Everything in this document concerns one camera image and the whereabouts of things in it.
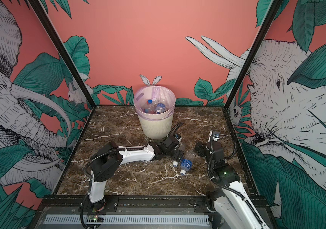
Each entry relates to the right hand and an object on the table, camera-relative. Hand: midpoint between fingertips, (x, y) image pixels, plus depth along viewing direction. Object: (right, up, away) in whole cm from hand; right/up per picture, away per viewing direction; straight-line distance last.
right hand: (203, 139), depth 76 cm
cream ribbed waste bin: (-27, +10, +5) cm, 29 cm away
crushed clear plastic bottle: (-24, +18, +15) cm, 34 cm away
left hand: (-11, -8, +12) cm, 19 cm away
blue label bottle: (-8, -14, +8) cm, 18 cm away
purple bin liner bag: (-35, +28, +17) cm, 48 cm away
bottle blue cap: (-31, +23, +17) cm, 42 cm away
